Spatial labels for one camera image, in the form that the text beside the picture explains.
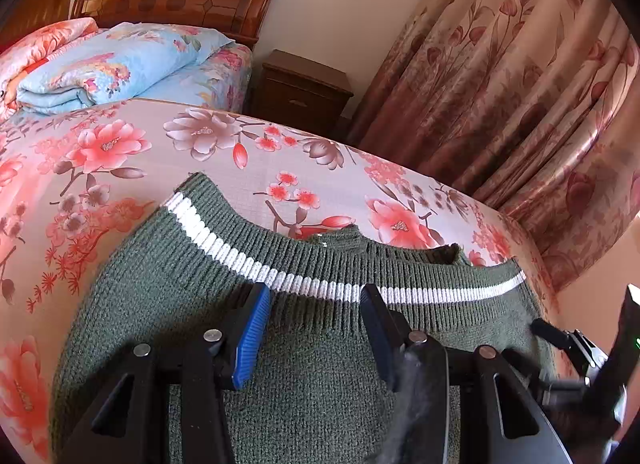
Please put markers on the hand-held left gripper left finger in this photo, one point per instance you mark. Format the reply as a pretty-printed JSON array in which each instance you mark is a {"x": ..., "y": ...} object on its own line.
[{"x": 250, "y": 334}]

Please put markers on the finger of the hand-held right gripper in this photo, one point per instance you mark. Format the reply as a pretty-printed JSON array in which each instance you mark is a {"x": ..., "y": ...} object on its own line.
[{"x": 550, "y": 333}]

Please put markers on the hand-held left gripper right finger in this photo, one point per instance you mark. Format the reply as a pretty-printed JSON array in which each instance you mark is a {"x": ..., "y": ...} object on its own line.
[{"x": 380, "y": 334}]

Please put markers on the green knit sweater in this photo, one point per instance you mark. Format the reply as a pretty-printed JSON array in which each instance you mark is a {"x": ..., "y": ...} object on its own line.
[{"x": 310, "y": 384}]

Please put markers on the pink floral bed sheet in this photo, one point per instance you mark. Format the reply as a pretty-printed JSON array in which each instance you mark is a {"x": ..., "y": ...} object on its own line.
[{"x": 100, "y": 164}]

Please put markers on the wooden nightstand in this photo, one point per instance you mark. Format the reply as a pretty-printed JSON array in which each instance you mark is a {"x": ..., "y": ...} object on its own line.
[{"x": 300, "y": 89}]

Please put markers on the pink floral curtain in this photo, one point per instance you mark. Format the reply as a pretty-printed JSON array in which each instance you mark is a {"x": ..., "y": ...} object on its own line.
[{"x": 500, "y": 79}]

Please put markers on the blue floral bed sheet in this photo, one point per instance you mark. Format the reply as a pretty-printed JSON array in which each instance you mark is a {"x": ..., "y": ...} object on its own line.
[{"x": 220, "y": 77}]

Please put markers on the blue floral quilt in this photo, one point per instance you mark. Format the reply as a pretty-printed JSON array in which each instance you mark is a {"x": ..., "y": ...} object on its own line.
[{"x": 115, "y": 62}]

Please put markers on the pink floral quilt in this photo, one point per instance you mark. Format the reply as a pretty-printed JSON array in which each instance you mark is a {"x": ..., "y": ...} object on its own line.
[{"x": 30, "y": 49}]

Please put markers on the small wooden headboard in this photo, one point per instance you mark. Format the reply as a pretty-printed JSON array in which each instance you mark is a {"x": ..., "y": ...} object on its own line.
[{"x": 37, "y": 9}]

